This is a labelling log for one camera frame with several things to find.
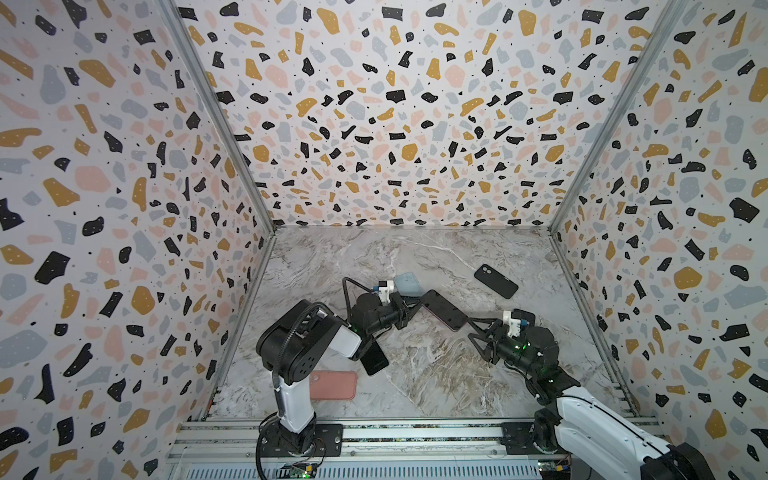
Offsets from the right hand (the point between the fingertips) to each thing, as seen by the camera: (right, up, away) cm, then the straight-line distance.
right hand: (465, 324), depth 78 cm
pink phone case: (-36, -18, +5) cm, 41 cm away
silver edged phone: (-25, -13, +12) cm, 31 cm away
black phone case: (+17, +9, +29) cm, 35 cm away
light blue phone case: (-15, +8, +28) cm, 32 cm away
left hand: (-9, +6, +5) cm, 12 cm away
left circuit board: (-41, -33, -8) cm, 53 cm away
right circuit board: (+18, -33, -6) cm, 38 cm away
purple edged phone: (-4, +2, +8) cm, 10 cm away
